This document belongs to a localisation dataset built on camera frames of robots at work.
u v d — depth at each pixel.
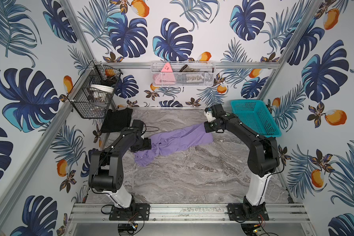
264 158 0.51
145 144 0.84
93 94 0.88
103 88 0.80
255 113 1.17
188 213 0.75
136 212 0.74
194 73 0.92
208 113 0.87
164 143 1.00
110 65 0.93
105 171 0.46
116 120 1.17
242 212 0.73
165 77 0.90
